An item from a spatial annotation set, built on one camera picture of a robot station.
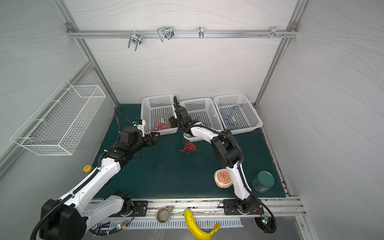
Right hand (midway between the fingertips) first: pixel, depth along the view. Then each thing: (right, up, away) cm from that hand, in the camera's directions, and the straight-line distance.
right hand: (173, 115), depth 96 cm
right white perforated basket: (+47, +1, +19) cm, 51 cm away
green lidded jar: (+48, -33, -24) cm, 63 cm away
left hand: (-7, -10, -14) cm, 19 cm away
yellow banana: (+15, -51, -32) cm, 62 cm away
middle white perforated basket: (+20, +4, +19) cm, 27 cm away
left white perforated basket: (-17, +3, +19) cm, 25 cm away
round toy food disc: (+30, -36, -15) cm, 49 cm away
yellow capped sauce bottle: (-36, -26, -27) cm, 52 cm away
